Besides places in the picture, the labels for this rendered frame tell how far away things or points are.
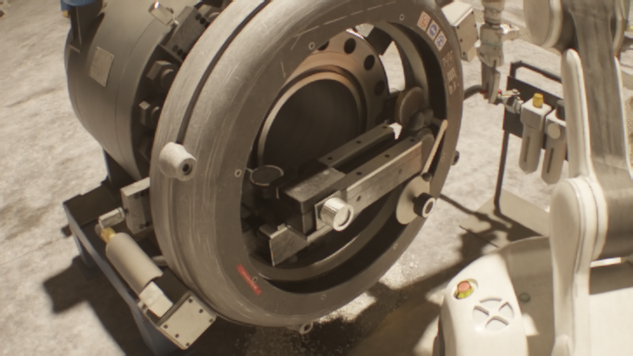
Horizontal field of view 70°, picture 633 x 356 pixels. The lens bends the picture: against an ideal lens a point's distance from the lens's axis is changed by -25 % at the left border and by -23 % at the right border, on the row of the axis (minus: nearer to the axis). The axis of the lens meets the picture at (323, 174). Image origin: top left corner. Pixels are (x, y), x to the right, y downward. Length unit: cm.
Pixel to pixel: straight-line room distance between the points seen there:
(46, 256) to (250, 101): 133
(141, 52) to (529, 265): 98
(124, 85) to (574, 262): 94
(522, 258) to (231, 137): 74
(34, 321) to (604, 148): 163
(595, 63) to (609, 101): 8
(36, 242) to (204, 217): 133
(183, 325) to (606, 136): 84
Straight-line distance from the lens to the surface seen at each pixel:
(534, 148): 175
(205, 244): 88
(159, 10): 84
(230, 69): 80
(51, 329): 172
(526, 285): 128
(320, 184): 90
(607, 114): 103
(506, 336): 109
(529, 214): 201
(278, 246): 95
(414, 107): 121
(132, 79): 116
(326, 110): 127
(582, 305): 95
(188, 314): 98
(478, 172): 219
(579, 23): 104
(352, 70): 115
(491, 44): 160
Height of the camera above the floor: 116
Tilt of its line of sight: 33 degrees down
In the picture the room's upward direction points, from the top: 1 degrees counter-clockwise
